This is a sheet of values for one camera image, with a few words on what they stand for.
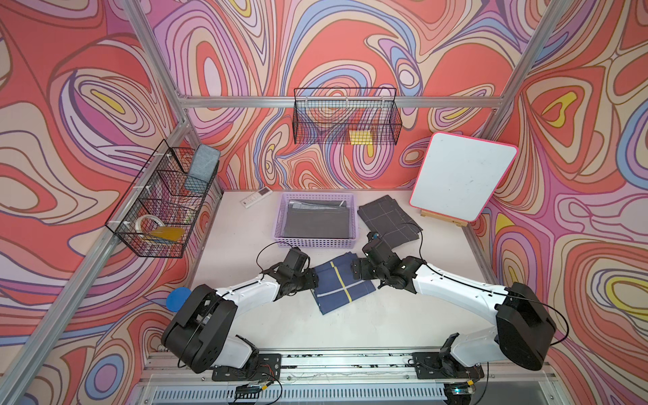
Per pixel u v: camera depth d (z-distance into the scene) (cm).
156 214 77
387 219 108
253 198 115
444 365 65
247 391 71
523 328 41
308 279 81
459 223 102
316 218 108
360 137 82
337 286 89
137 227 66
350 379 72
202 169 81
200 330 43
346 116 97
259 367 73
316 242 96
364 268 76
